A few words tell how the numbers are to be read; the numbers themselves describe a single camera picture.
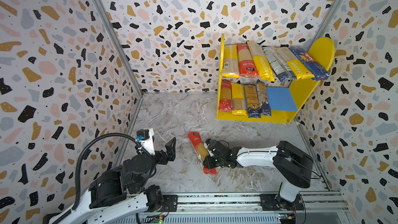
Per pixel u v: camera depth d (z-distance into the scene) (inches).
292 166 18.0
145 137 19.0
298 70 28.5
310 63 29.4
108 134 16.6
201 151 34.3
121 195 16.3
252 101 37.3
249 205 29.4
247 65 29.4
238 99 37.6
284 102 39.1
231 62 30.1
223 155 26.6
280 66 29.4
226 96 38.4
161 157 20.6
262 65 28.9
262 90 39.5
